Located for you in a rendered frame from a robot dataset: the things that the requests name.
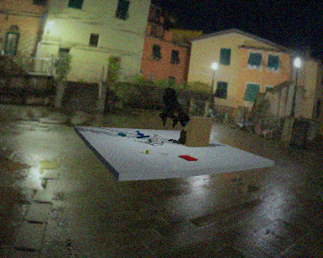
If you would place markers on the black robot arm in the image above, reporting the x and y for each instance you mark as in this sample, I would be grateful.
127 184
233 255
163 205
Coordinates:
170 100

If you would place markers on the red rectangular block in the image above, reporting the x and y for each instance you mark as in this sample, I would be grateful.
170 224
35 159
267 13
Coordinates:
189 158

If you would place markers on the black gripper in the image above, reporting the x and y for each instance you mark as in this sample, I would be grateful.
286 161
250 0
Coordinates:
176 118

